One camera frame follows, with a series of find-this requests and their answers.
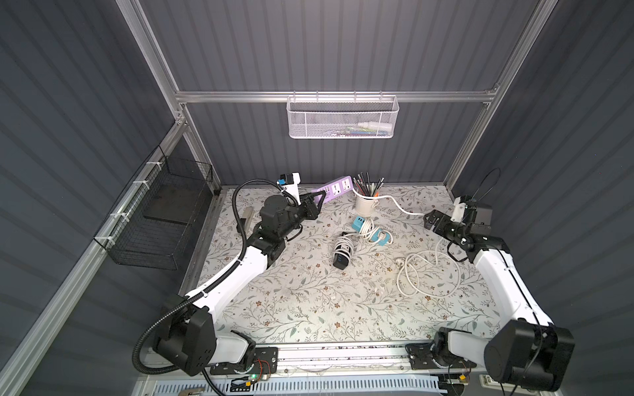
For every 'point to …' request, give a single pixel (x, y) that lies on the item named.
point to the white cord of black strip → (344, 246)
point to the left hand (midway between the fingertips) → (327, 195)
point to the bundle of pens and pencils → (365, 186)
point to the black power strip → (341, 261)
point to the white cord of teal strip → (371, 232)
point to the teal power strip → (356, 224)
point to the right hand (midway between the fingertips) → (441, 221)
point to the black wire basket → (154, 221)
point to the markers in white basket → (367, 129)
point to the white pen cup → (365, 207)
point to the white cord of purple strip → (432, 273)
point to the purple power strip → (336, 188)
